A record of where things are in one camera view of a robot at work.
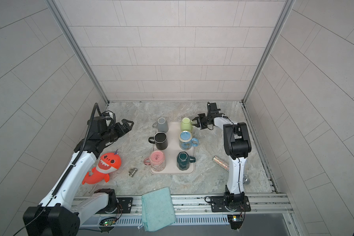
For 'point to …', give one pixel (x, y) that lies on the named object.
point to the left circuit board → (108, 221)
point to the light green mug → (186, 125)
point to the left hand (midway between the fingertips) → (132, 123)
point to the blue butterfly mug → (186, 141)
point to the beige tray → (173, 148)
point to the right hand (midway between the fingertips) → (191, 119)
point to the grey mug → (161, 125)
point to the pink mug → (157, 161)
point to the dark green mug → (183, 161)
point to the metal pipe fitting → (132, 171)
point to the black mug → (160, 139)
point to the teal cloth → (157, 209)
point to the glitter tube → (222, 163)
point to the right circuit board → (236, 221)
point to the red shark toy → (107, 162)
